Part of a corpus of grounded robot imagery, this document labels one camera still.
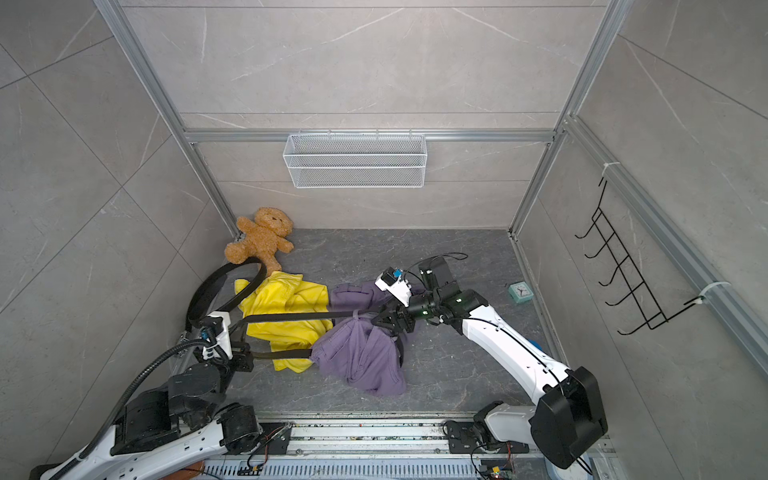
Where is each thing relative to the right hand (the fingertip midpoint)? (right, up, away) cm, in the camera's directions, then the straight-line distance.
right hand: (383, 315), depth 73 cm
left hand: (-31, 0, -8) cm, 31 cm away
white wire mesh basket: (-12, +47, +28) cm, 56 cm away
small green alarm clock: (+46, +2, +26) cm, 53 cm away
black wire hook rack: (+56, +6, -9) cm, 57 cm away
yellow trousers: (-32, +3, +16) cm, 36 cm away
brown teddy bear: (-45, +21, +34) cm, 60 cm away
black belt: (-19, -8, -3) cm, 21 cm away
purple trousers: (-6, -7, -4) cm, 11 cm away
